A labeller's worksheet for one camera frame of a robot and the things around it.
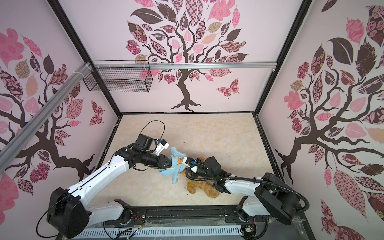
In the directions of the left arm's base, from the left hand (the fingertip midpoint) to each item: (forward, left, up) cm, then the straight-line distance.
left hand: (171, 168), depth 75 cm
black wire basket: (+55, +29, +19) cm, 65 cm away
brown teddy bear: (-6, -18, -9) cm, 21 cm away
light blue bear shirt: (+3, -3, +5) cm, 7 cm away
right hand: (+3, -6, 0) cm, 6 cm away
